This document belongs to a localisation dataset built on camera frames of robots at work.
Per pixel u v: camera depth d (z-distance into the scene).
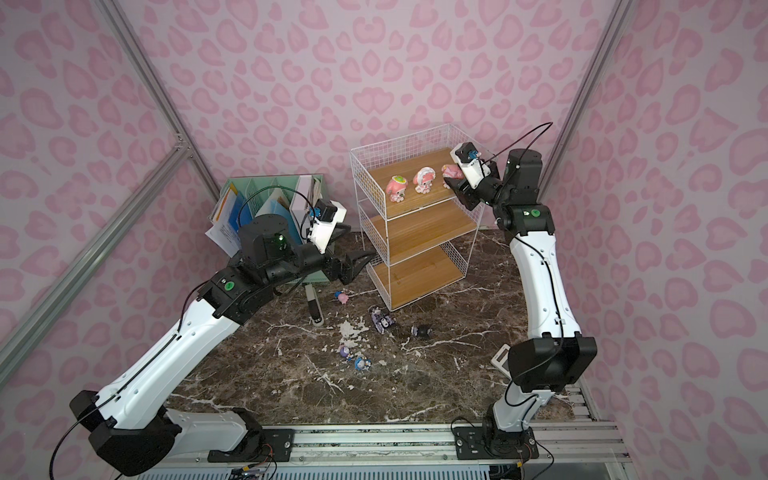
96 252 0.64
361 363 0.85
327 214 0.50
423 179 0.68
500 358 0.86
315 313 0.93
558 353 0.41
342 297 0.99
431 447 0.75
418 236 0.86
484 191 0.62
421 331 0.91
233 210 0.97
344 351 0.87
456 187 0.64
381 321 0.93
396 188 0.67
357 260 0.54
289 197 1.04
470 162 0.58
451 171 0.69
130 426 0.39
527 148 0.57
